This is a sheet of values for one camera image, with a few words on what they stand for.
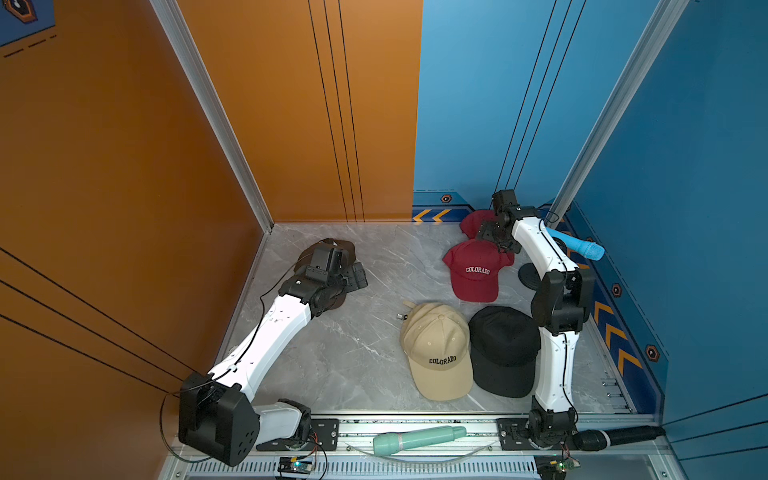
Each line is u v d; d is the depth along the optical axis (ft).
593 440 2.27
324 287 2.00
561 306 1.89
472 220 3.71
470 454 2.34
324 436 2.42
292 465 2.32
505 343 2.63
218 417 1.30
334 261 2.05
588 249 2.65
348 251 3.46
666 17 2.29
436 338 2.57
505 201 2.59
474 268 3.20
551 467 2.32
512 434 2.39
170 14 2.28
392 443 2.28
